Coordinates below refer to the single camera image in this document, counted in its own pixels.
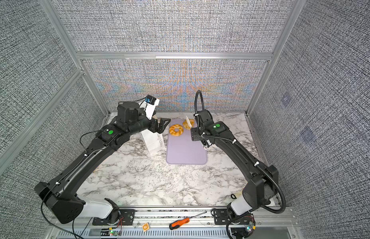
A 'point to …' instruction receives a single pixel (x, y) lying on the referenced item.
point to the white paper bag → (154, 141)
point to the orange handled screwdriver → (175, 225)
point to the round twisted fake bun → (186, 125)
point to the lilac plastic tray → (182, 150)
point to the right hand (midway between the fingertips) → (198, 132)
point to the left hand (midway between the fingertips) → (163, 115)
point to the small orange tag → (145, 227)
